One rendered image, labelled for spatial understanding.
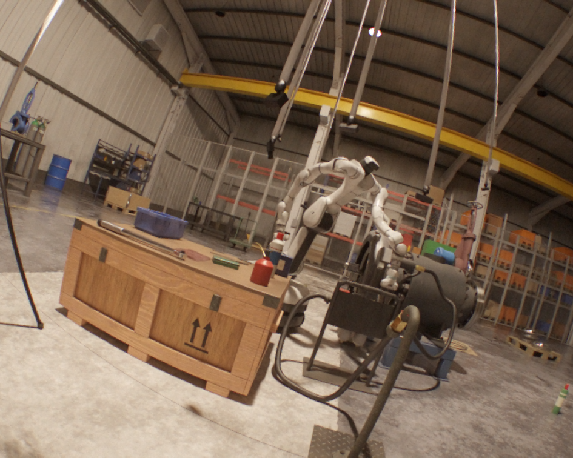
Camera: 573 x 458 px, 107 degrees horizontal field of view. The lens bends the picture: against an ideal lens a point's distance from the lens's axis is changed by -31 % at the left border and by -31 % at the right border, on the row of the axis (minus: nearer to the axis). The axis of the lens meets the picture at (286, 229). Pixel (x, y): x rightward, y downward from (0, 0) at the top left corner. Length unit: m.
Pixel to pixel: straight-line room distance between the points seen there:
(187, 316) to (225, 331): 0.16
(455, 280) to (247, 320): 1.83
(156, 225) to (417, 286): 1.84
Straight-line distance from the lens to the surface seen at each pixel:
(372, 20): 10.32
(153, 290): 1.26
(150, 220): 1.72
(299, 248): 2.27
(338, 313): 1.71
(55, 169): 8.86
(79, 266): 1.50
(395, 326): 1.08
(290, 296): 2.21
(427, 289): 2.43
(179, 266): 1.20
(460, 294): 2.57
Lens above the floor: 0.68
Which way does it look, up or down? 2 degrees up
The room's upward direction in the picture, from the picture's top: 18 degrees clockwise
